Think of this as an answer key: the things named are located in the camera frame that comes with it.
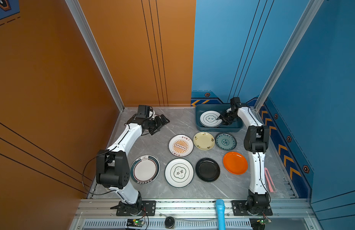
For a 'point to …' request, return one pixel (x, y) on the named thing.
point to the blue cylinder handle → (220, 209)
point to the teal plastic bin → (236, 126)
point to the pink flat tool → (269, 184)
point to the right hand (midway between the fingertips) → (217, 119)
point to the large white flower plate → (179, 172)
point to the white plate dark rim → (145, 169)
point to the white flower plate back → (208, 119)
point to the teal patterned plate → (225, 141)
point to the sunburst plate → (181, 145)
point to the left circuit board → (135, 222)
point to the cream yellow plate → (204, 141)
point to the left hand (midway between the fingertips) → (165, 122)
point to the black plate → (207, 169)
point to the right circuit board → (263, 221)
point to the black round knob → (170, 222)
